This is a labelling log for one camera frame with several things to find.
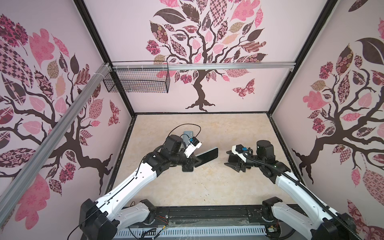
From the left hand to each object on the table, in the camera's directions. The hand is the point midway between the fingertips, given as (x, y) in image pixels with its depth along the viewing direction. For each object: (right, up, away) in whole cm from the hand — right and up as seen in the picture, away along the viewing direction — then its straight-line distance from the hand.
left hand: (198, 163), depth 72 cm
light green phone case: (-6, +13, +35) cm, 38 cm away
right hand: (+15, +3, +4) cm, 16 cm away
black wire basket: (-50, +57, +50) cm, 91 cm away
